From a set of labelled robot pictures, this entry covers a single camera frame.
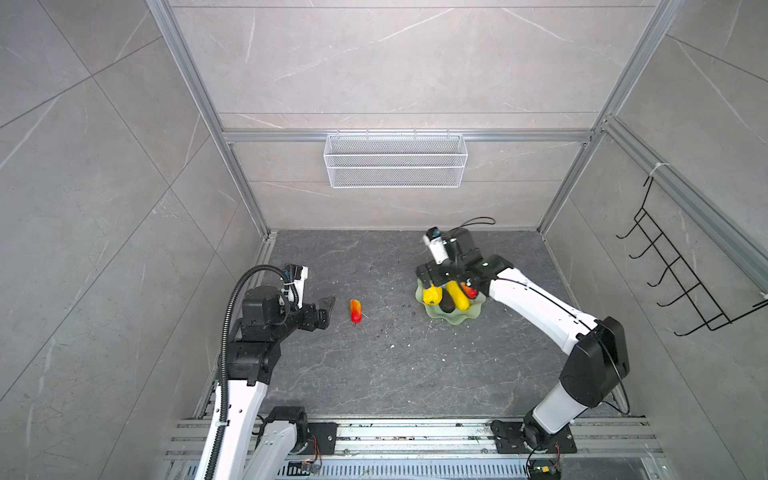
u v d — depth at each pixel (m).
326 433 0.73
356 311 0.95
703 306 0.63
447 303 0.95
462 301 0.95
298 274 0.60
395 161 1.01
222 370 0.44
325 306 0.62
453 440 0.75
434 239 0.73
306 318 0.62
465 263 0.62
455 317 0.93
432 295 0.93
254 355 0.46
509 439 0.73
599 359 0.43
